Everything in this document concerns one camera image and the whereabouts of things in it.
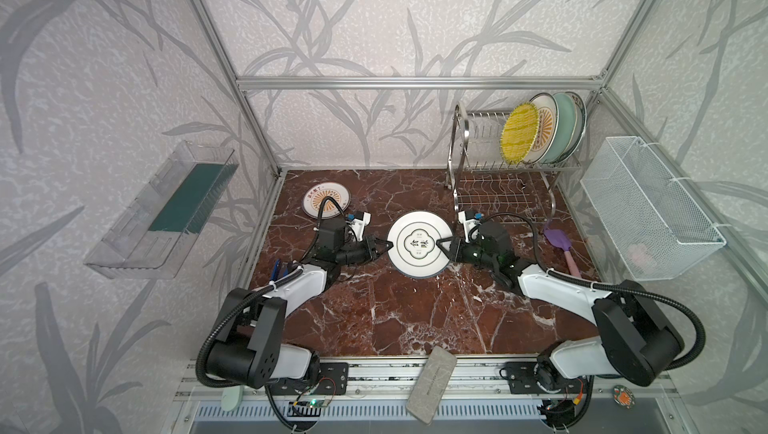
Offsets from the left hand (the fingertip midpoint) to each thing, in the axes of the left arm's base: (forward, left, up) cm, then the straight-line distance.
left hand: (396, 238), depth 83 cm
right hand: (+2, -12, -1) cm, 12 cm away
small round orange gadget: (-35, -55, -12) cm, 67 cm away
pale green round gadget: (-37, +38, -12) cm, 54 cm away
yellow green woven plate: (+25, -35, +18) cm, 46 cm away
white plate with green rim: (-2, -6, -4) cm, 7 cm away
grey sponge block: (-34, -9, -11) cm, 36 cm away
